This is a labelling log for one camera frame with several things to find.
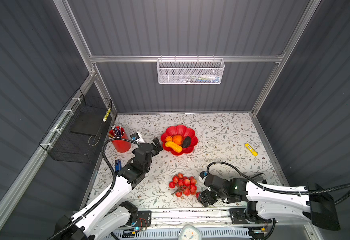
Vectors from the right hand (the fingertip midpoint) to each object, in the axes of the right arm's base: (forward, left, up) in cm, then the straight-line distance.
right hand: (204, 198), depth 77 cm
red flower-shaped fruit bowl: (+45, +10, -1) cm, 46 cm away
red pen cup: (+30, +50, +4) cm, 59 cm away
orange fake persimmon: (+35, +14, +3) cm, 38 cm away
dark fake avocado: (+35, +8, +1) cm, 36 cm away
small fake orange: (+37, +20, +2) cm, 42 cm away
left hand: (+23, +27, +19) cm, 40 cm away
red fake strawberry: (+2, +3, -3) cm, 5 cm away
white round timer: (-14, +8, 0) cm, 17 cm away
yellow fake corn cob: (+31, +16, +1) cm, 35 cm away
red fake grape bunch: (+6, +11, +3) cm, 13 cm away
